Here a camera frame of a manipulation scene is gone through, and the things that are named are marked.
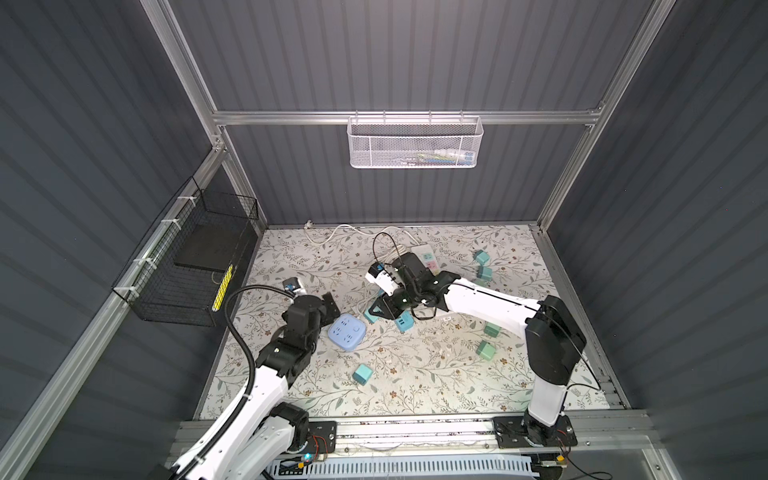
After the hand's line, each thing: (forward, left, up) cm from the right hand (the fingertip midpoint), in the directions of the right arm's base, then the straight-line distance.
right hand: (376, 310), depth 83 cm
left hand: (0, +15, +5) cm, 16 cm away
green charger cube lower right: (-8, -32, -11) cm, 34 cm away
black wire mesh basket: (+2, +45, +17) cm, 48 cm away
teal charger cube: (+21, -37, -12) cm, 44 cm away
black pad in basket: (+8, +40, +19) cm, 45 cm away
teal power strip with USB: (+1, -8, -10) cm, 13 cm away
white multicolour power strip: (+27, -17, -11) cm, 34 cm away
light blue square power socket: (-2, +10, -10) cm, 14 cm away
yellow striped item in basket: (-3, +35, +16) cm, 39 cm away
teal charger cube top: (+28, -37, -12) cm, 48 cm away
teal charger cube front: (-14, +4, -10) cm, 18 cm away
